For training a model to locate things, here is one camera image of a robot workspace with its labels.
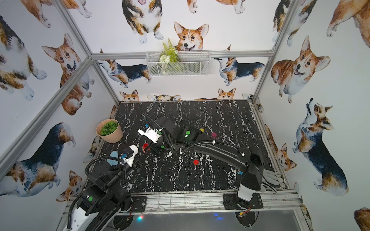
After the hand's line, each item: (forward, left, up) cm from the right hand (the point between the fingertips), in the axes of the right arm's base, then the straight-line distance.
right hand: (144, 149), depth 64 cm
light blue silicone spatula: (+10, +29, -25) cm, 40 cm away
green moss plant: (+22, +32, -15) cm, 42 cm away
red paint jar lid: (+5, -22, -28) cm, 36 cm away
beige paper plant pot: (+17, +29, -18) cm, 38 cm away
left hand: (+2, 0, -2) cm, 3 cm away
